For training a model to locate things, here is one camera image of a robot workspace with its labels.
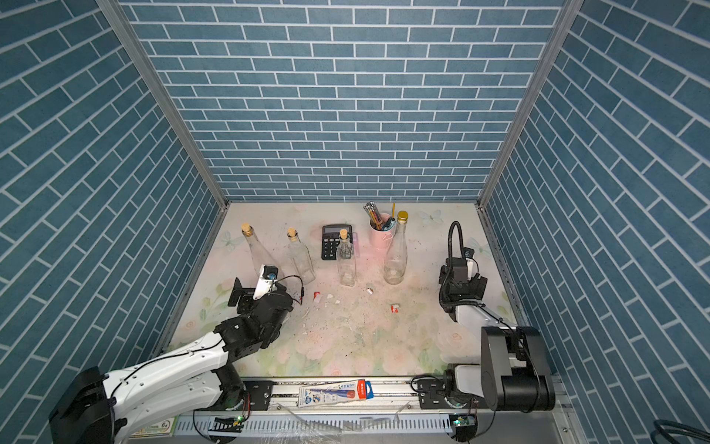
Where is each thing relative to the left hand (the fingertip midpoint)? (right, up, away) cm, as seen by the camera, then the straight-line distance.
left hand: (263, 282), depth 79 cm
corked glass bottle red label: (+23, +4, +19) cm, 30 cm away
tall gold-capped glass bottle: (+40, +6, +11) cm, 42 cm away
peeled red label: (+39, -10, +10) cm, 42 cm away
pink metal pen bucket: (+35, +11, +21) cm, 43 cm away
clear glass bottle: (0, +8, -1) cm, 8 cm away
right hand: (+64, 0, +12) cm, 65 cm away
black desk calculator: (+16, +12, +26) cm, 33 cm away
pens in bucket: (+34, +18, +19) cm, 43 cm away
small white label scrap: (+31, -6, +14) cm, 35 cm away
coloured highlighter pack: (-21, -34, -12) cm, 42 cm away
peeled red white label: (+13, -7, +13) cm, 20 cm away
